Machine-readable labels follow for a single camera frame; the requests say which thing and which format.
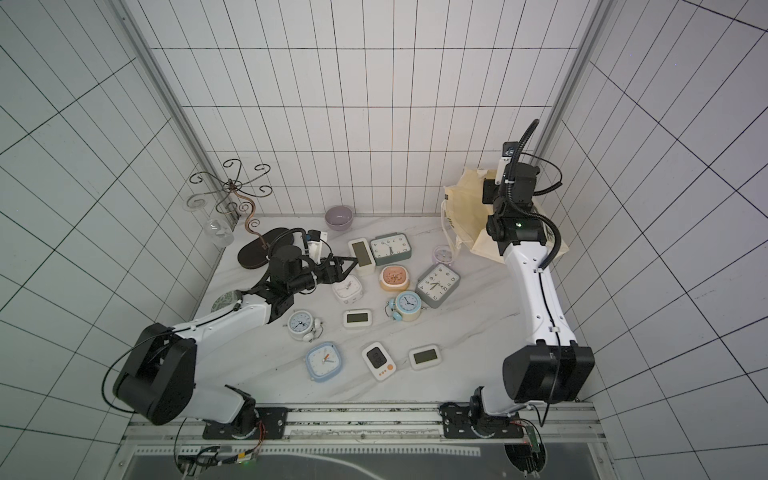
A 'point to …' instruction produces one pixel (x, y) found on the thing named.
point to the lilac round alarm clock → (443, 254)
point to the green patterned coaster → (226, 299)
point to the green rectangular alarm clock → (390, 247)
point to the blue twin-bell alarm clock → (406, 306)
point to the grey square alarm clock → (436, 284)
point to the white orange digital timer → (379, 362)
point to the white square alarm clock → (349, 290)
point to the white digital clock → (359, 248)
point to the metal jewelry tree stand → (253, 252)
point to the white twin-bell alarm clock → (303, 326)
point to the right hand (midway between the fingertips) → (515, 169)
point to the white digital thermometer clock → (424, 356)
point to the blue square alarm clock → (324, 361)
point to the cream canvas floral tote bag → (466, 217)
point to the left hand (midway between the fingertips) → (349, 265)
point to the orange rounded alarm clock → (394, 278)
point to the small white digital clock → (357, 318)
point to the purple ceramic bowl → (339, 218)
